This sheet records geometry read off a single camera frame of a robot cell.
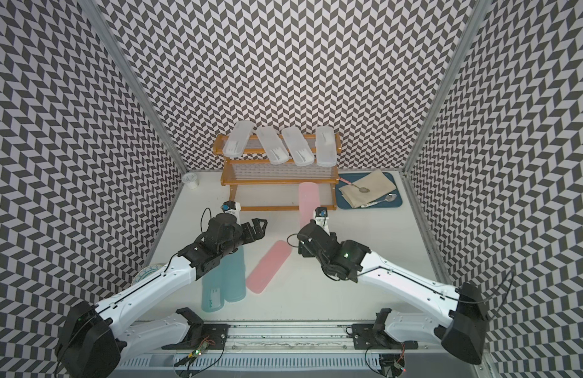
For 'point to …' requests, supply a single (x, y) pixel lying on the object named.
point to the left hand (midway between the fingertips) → (257, 226)
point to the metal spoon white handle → (389, 198)
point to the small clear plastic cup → (191, 180)
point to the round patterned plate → (149, 269)
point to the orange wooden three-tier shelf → (262, 186)
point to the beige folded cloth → (376, 181)
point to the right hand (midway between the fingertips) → (312, 241)
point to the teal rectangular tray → (350, 177)
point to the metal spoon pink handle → (362, 189)
